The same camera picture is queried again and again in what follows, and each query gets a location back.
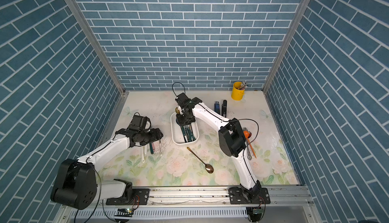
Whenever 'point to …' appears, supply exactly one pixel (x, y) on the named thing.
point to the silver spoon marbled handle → (186, 133)
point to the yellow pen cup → (237, 94)
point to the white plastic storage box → (177, 135)
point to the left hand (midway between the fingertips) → (161, 136)
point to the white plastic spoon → (143, 158)
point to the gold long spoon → (208, 168)
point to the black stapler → (224, 107)
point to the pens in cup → (243, 85)
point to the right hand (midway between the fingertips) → (182, 123)
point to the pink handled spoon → (153, 145)
